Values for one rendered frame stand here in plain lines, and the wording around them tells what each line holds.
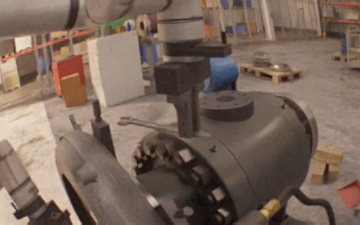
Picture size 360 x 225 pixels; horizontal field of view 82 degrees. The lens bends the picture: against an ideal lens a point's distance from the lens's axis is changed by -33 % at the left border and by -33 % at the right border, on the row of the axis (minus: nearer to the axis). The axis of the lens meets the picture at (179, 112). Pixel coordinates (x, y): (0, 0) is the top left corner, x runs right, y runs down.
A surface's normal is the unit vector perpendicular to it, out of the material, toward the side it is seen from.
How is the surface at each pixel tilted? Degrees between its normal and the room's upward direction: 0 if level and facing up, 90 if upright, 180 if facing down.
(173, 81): 92
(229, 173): 46
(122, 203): 39
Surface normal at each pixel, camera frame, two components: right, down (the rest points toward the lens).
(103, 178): 0.17, -0.74
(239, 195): 0.48, -0.30
